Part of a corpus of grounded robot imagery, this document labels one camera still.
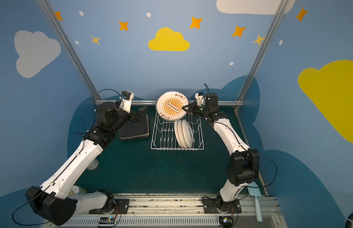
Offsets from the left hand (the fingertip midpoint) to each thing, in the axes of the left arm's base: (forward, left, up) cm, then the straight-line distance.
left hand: (136, 102), depth 71 cm
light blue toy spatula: (-32, -65, -36) cm, 81 cm away
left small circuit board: (-46, +15, -41) cm, 64 cm away
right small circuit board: (-46, -48, -41) cm, 78 cm away
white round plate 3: (-3, -23, -23) cm, 33 cm away
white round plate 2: (0, -20, -20) cm, 29 cm away
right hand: (+5, -24, -7) cm, 26 cm away
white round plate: (+7, -16, -8) cm, 20 cm away
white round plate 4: (-2, -28, -24) cm, 37 cm away
